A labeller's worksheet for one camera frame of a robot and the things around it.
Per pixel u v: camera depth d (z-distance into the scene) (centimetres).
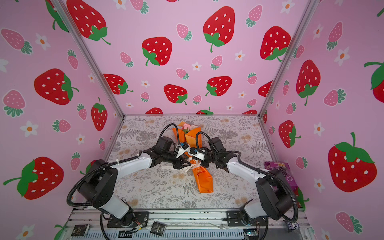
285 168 86
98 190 45
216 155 67
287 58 87
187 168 86
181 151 76
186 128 104
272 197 43
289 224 70
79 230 70
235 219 73
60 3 67
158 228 70
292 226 70
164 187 85
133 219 72
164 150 72
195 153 71
